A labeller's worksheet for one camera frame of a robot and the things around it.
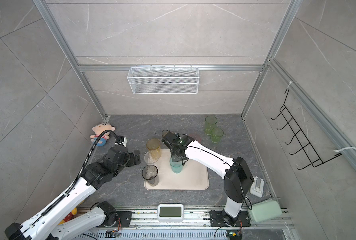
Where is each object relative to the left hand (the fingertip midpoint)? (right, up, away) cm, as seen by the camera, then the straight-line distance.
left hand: (132, 150), depth 75 cm
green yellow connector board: (+51, -40, -5) cm, 65 cm away
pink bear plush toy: (-33, +11, +28) cm, 45 cm away
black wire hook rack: (+81, +1, -12) cm, 81 cm away
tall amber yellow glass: (+9, +1, +13) cm, 16 cm away
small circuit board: (-7, -39, -5) cm, 40 cm away
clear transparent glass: (+8, -6, +11) cm, 14 cm away
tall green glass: (+46, +15, +25) cm, 54 cm away
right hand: (+25, -4, +9) cm, 26 cm away
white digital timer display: (+20, -31, -3) cm, 37 cm away
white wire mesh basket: (+13, +44, +25) cm, 52 cm away
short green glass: (+51, +7, +31) cm, 60 cm away
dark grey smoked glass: (+8, -14, +6) cm, 18 cm away
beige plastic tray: (+33, -18, +13) cm, 39 cm away
